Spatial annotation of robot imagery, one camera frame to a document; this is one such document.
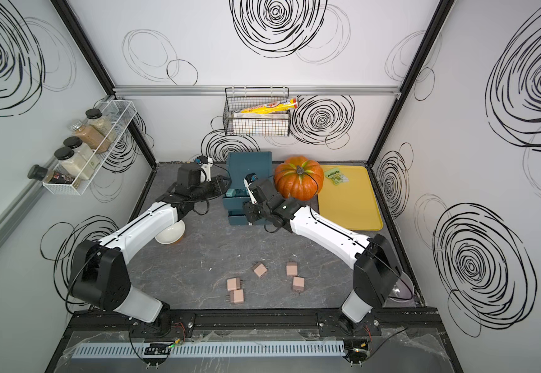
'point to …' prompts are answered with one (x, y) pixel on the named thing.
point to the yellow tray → (348, 198)
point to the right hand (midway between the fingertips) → (249, 204)
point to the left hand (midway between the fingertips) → (229, 181)
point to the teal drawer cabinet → (237, 195)
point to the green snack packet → (336, 176)
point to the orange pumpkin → (298, 178)
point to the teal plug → (231, 193)
